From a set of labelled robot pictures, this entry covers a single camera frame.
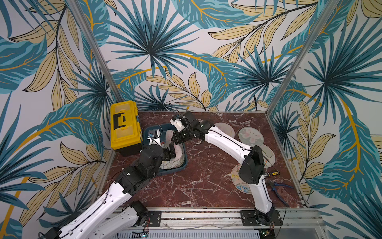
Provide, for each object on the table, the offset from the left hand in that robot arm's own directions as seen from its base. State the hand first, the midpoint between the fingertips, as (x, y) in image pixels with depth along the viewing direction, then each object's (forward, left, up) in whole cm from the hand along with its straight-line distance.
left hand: (164, 145), depth 70 cm
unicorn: (+32, -38, -25) cm, 55 cm away
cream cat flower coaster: (+10, -64, -27) cm, 70 cm away
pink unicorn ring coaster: (+4, -6, -10) cm, 12 cm away
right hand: (+9, -2, -8) cm, 12 cm away
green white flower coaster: (+2, -2, -24) cm, 24 cm away
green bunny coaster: (+25, -55, -26) cm, 66 cm away
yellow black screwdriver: (-3, -60, -24) cm, 65 cm away
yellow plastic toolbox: (+14, +25, -9) cm, 31 cm away
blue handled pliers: (-10, -60, -25) cm, 65 cm away
